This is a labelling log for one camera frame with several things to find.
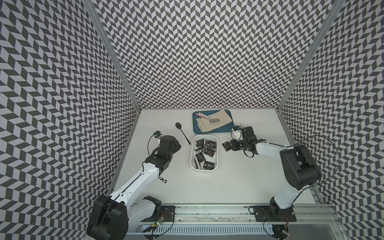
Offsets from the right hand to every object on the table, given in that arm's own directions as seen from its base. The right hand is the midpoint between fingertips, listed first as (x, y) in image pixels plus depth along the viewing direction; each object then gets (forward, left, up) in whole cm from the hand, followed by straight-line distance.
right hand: (230, 145), depth 96 cm
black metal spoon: (+17, +36, -1) cm, 40 cm away
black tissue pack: (-1, +3, +1) cm, 3 cm away
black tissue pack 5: (-9, +20, +1) cm, 22 cm away
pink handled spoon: (+21, +11, -1) cm, 24 cm away
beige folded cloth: (+18, +17, -1) cm, 25 cm away
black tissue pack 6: (+1, +20, +2) cm, 20 cm away
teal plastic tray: (+13, +2, +1) cm, 13 cm away
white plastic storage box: (-9, +12, 0) cm, 15 cm away
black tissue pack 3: (-5, +14, +2) cm, 15 cm away
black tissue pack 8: (-4, +18, +2) cm, 19 cm away
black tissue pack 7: (-13, +21, +2) cm, 25 cm away
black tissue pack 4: (-14, +15, +1) cm, 21 cm away
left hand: (-4, +35, +11) cm, 37 cm away
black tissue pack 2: (-1, +14, +3) cm, 14 cm away
